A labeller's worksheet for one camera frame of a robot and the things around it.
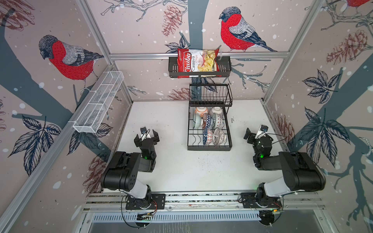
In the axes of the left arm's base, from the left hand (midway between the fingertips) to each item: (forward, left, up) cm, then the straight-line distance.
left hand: (144, 132), depth 89 cm
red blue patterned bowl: (+9, -40, 0) cm, 41 cm away
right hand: (+1, -69, 0) cm, 69 cm away
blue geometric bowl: (-3, -39, 0) cm, 39 cm away
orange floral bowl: (+22, -37, -4) cm, 44 cm away
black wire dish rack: (+42, -46, -7) cm, 62 cm away
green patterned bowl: (+9, -47, 0) cm, 48 cm away
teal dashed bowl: (+10, -34, -2) cm, 36 cm away
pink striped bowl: (+20, -48, -2) cm, 53 cm away
